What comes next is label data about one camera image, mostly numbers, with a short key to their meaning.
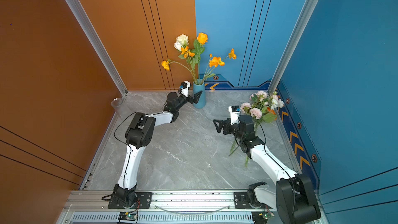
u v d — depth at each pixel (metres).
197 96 0.91
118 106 1.07
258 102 1.08
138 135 0.63
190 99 0.90
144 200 0.74
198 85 0.96
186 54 0.87
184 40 0.88
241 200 0.72
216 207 0.72
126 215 0.71
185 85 0.85
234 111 0.72
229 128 0.74
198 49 0.90
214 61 0.83
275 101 1.03
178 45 0.85
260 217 0.70
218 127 0.75
